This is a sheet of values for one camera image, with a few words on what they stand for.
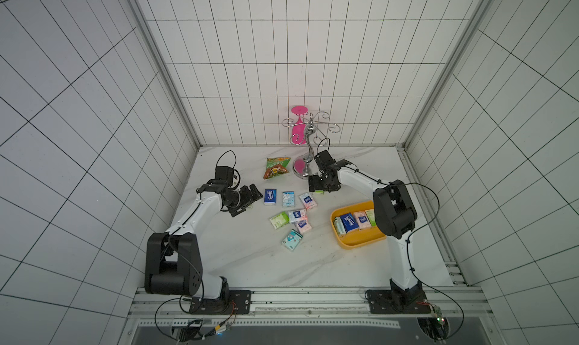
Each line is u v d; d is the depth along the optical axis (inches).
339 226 33.6
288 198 38.0
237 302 28.7
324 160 31.9
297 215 34.5
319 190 35.5
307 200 37.4
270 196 38.3
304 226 34.5
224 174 27.5
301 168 44.5
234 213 31.9
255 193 31.4
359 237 33.7
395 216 21.7
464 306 28.8
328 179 29.7
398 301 25.4
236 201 29.2
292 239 33.5
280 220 35.3
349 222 34.7
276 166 40.8
